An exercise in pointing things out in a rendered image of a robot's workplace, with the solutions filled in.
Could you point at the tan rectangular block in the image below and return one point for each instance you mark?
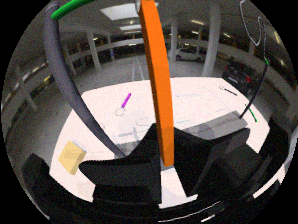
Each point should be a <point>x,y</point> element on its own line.
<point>71,157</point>

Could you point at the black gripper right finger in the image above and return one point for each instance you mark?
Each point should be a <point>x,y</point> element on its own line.
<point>194,156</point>

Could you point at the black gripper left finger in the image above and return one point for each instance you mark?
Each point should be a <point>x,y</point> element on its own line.
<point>141,167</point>

